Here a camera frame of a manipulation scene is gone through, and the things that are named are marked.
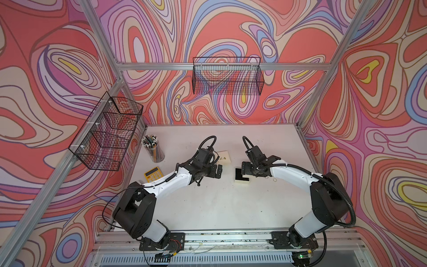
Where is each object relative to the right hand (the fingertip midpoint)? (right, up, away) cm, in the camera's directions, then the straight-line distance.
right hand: (250, 174), depth 91 cm
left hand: (-18, +3, -4) cm, 19 cm away
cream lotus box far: (-14, +8, +8) cm, 18 cm away
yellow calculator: (-55, -1, +4) cm, 55 cm away
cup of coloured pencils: (-54, +17, -2) cm, 57 cm away
